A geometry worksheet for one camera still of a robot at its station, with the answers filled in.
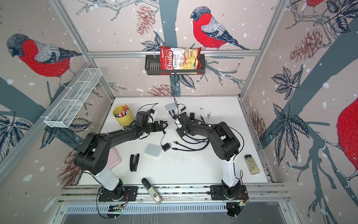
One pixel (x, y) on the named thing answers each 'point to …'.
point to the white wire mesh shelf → (62, 113)
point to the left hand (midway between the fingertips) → (163, 125)
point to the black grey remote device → (151, 191)
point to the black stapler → (134, 162)
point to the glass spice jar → (251, 165)
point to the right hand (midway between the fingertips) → (180, 131)
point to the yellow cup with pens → (122, 113)
